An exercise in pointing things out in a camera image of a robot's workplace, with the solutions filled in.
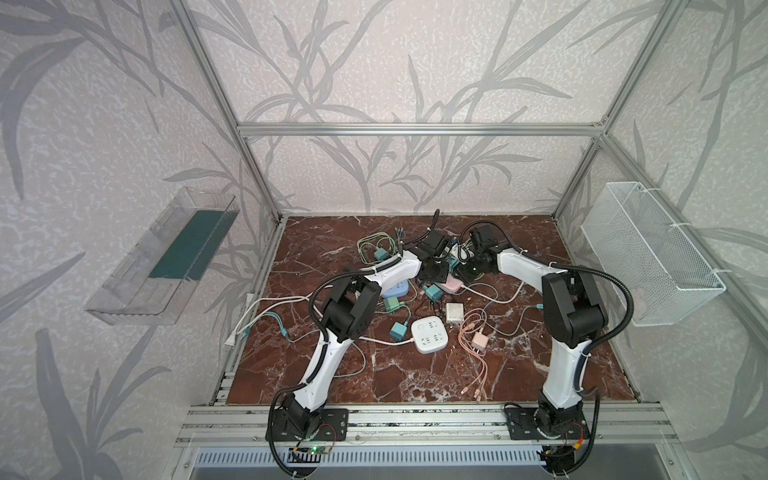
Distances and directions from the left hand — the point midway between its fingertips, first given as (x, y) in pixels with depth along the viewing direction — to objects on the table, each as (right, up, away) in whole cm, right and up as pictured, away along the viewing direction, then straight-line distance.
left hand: (446, 268), depth 99 cm
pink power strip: (+2, -5, -1) cm, 5 cm away
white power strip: (-7, -18, -12) cm, 23 cm away
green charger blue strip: (-22, +4, +6) cm, 24 cm away
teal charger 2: (-16, -18, -12) cm, 27 cm away
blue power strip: (-16, -7, -3) cm, 18 cm away
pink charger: (+8, -20, -13) cm, 25 cm away
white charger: (+1, -13, -8) cm, 15 cm away
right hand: (+5, +3, +2) cm, 6 cm away
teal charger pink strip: (+1, +2, -3) cm, 4 cm away
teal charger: (-5, -8, -3) cm, 10 cm away
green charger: (-18, -10, -6) cm, 22 cm away
